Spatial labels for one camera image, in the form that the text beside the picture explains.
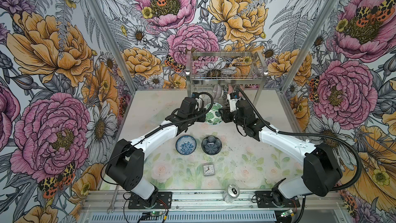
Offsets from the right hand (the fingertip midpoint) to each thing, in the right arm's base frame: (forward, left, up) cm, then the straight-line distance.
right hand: (222, 113), depth 85 cm
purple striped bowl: (+24, 0, -7) cm, 25 cm away
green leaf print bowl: (0, +4, -3) cm, 5 cm away
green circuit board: (-42, +33, -18) cm, 56 cm away
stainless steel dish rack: (+41, -3, -4) cm, 41 cm away
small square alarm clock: (-24, +8, -16) cm, 30 cm away
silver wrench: (-39, +54, -17) cm, 69 cm away
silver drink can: (-37, -1, -5) cm, 37 cm away
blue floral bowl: (-9, +21, -17) cm, 29 cm away
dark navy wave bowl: (-10, +6, -17) cm, 21 cm away
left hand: (0, +9, -1) cm, 9 cm away
